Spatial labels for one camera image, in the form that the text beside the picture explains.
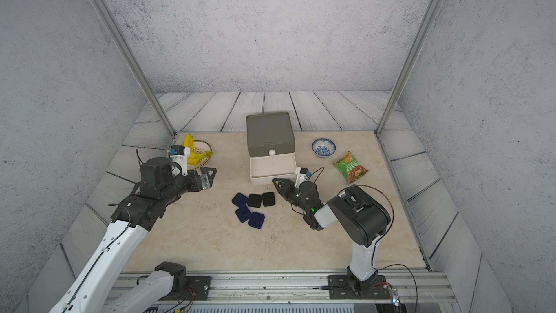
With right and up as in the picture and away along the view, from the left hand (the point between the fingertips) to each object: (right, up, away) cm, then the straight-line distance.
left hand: (208, 170), depth 73 cm
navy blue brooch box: (+6, -15, +22) cm, 27 cm away
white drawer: (+16, -2, +23) cm, 28 cm away
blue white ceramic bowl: (+45, +8, +38) cm, 60 cm away
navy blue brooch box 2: (+8, -20, +17) cm, 27 cm away
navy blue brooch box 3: (+14, -22, +15) cm, 30 cm away
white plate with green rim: (-18, +9, +41) cm, 45 cm away
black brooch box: (+13, -15, +21) cm, 29 cm away
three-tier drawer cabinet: (+20, +8, +16) cm, 27 cm away
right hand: (+21, -7, +14) cm, 26 cm away
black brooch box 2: (+19, -14, +19) cm, 30 cm away
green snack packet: (+55, -2, +26) cm, 61 cm away
